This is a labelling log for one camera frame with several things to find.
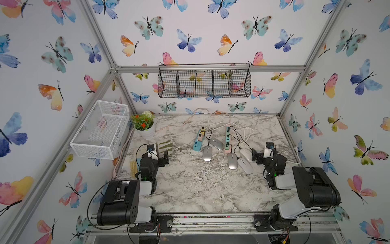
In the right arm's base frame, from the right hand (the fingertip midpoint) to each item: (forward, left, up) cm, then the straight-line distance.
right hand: (262, 147), depth 92 cm
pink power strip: (+3, +20, -1) cm, 20 cm away
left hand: (-5, +61, +1) cm, 61 cm away
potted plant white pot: (+9, +73, +6) cm, 74 cm away
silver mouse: (-1, +33, -8) cm, 34 cm away
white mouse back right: (-1, +8, -6) cm, 10 cm away
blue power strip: (+4, +39, -7) cm, 39 cm away
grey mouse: (+6, +27, -7) cm, 28 cm away
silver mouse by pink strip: (-7, +17, -7) cm, 20 cm away
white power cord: (+16, +1, -9) cm, 18 cm away
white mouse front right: (-10, +9, -7) cm, 16 cm away
